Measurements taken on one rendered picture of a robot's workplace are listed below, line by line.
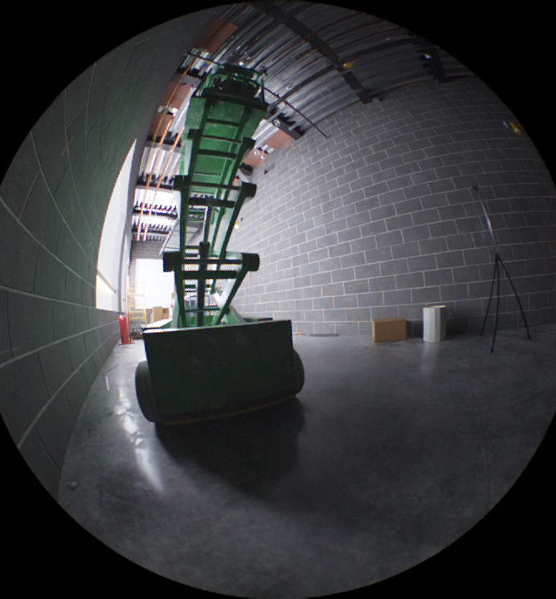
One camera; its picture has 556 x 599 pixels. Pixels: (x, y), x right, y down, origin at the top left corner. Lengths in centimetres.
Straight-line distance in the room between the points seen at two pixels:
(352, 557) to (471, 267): 266
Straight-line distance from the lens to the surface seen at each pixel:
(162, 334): 68
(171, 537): 60
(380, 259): 269
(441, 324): 222
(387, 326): 225
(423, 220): 276
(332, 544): 54
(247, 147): 144
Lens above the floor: 52
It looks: 2 degrees up
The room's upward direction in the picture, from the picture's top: 4 degrees counter-clockwise
